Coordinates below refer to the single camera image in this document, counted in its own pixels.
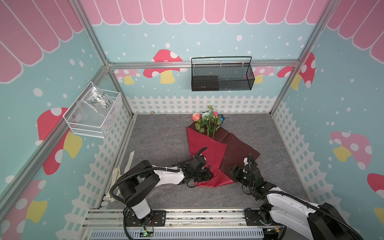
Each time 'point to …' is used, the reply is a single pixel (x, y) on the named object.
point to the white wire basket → (94, 112)
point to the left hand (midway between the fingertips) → (212, 179)
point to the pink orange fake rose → (196, 116)
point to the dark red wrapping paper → (224, 150)
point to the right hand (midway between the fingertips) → (230, 169)
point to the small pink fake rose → (215, 114)
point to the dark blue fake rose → (222, 118)
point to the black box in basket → (205, 83)
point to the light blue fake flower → (205, 116)
